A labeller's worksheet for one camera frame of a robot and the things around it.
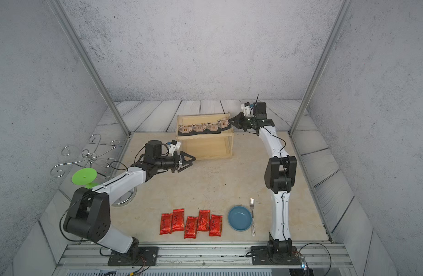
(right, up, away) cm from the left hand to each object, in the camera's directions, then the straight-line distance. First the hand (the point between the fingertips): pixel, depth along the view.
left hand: (195, 162), depth 81 cm
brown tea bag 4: (+13, +20, +15) cm, 28 cm away
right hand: (+16, +21, +11) cm, 29 cm away
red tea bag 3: (-2, -30, -1) cm, 30 cm away
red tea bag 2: (-8, -28, +2) cm, 29 cm away
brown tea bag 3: (+8, +18, +15) cm, 25 cm away
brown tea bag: (-7, +16, +13) cm, 22 cm away
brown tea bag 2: (0, +17, +14) cm, 23 cm away
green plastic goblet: (-36, -3, -19) cm, 41 cm away
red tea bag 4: (+4, -27, 0) cm, 28 cm away
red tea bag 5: (+10, -29, 0) cm, 31 cm away
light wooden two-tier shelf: (+2, +7, +34) cm, 35 cm away
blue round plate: (+21, -27, +1) cm, 34 cm away
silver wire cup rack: (-40, +3, -12) cm, 42 cm away
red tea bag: (-13, -29, 0) cm, 32 cm away
